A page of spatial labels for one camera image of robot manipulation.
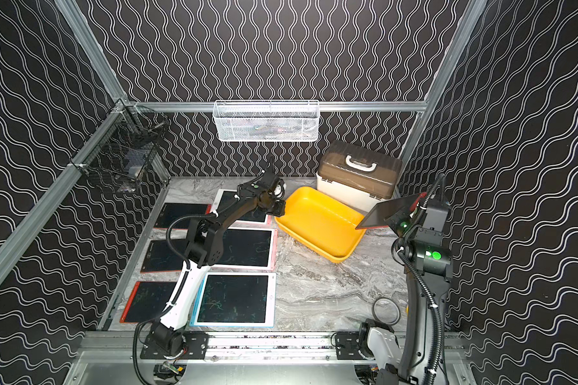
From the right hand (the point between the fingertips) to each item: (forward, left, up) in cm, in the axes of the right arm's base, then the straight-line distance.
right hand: (397, 210), depth 70 cm
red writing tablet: (+16, -4, -24) cm, 29 cm away
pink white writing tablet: (+31, +63, -30) cm, 76 cm away
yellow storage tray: (+17, +18, -32) cm, 40 cm away
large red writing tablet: (-17, +82, -32) cm, 89 cm away
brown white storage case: (+26, +5, -11) cm, 29 cm away
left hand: (+20, +35, -24) cm, 47 cm away
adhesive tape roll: (-19, -2, -32) cm, 37 cm away
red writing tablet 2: (+23, +86, -30) cm, 94 cm away
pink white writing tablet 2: (+4, +49, -32) cm, 59 cm away
